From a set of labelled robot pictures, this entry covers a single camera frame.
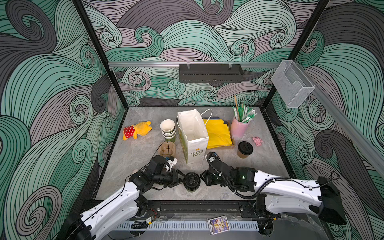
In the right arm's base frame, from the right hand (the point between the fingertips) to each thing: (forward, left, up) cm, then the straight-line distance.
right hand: (200, 178), depth 73 cm
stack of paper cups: (+25, +18, +6) cm, 31 cm away
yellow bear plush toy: (+33, +38, -5) cm, 51 cm away
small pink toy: (+27, -39, -9) cm, 48 cm away
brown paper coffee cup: (+15, -26, -7) cm, 31 cm away
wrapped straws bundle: (+40, -29, +3) cm, 50 cm away
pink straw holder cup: (+34, -27, -6) cm, 44 cm away
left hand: (-1, +7, -1) cm, 7 cm away
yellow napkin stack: (+33, -14, -9) cm, 37 cm away
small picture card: (-18, -8, -9) cm, 22 cm away
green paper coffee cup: (-3, +4, -11) cm, 12 cm away
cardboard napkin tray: (+23, -20, -10) cm, 32 cm away
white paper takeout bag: (+33, +3, -10) cm, 34 cm away
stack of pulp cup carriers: (+19, +20, -7) cm, 28 cm away
